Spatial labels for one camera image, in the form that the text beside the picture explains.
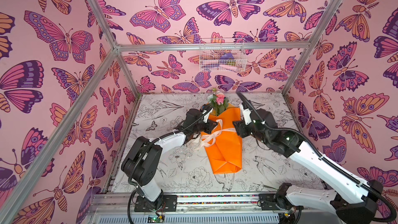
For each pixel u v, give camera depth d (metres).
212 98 1.10
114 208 0.73
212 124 0.80
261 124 0.48
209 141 0.92
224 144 0.88
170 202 0.73
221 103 1.05
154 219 0.72
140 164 0.46
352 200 0.39
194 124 0.74
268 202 0.73
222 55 0.95
